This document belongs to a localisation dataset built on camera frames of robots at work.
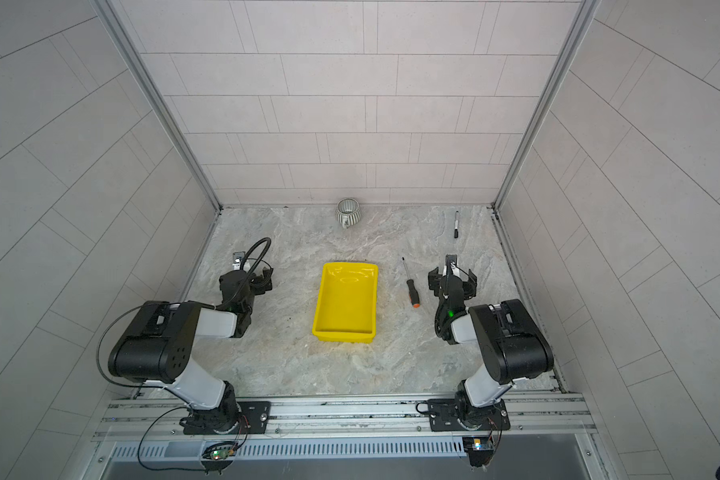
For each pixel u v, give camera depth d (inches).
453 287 27.7
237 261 30.5
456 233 42.7
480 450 26.8
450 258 31.0
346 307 35.8
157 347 17.5
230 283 28.1
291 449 41.4
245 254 30.7
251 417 27.8
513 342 17.9
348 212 41.7
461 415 25.4
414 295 35.9
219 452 25.3
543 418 29.1
